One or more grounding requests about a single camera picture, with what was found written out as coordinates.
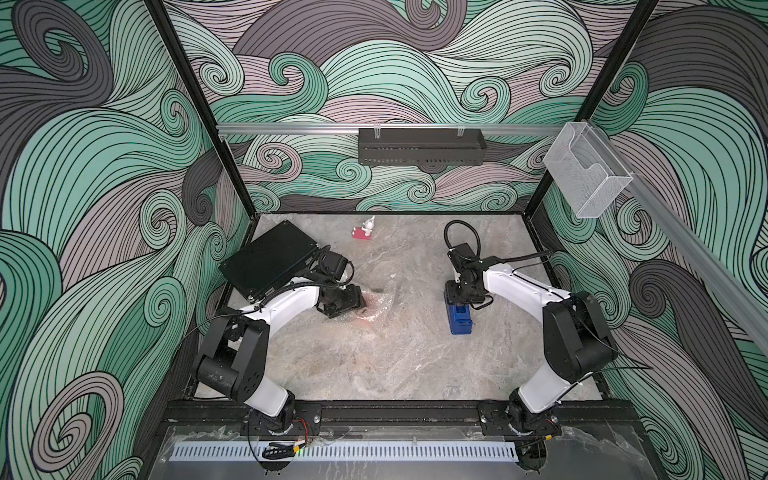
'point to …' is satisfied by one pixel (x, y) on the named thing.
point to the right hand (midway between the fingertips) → (455, 298)
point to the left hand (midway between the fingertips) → (358, 303)
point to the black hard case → (255, 269)
